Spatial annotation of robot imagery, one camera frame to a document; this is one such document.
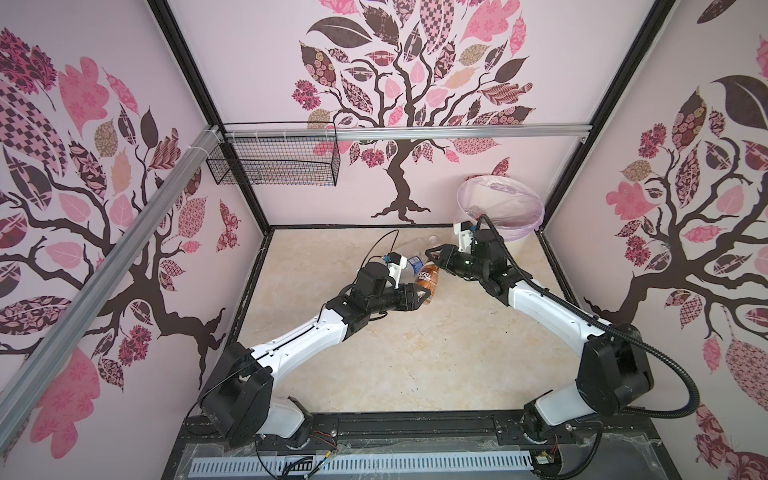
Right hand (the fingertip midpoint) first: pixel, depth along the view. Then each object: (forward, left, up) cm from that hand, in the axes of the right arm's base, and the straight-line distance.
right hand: (430, 249), depth 81 cm
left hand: (-12, +2, -5) cm, 14 cm away
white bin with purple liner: (+20, -31, -5) cm, 37 cm away
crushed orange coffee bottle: (-9, +1, -1) cm, 10 cm away
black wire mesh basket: (+33, +47, +10) cm, 59 cm away
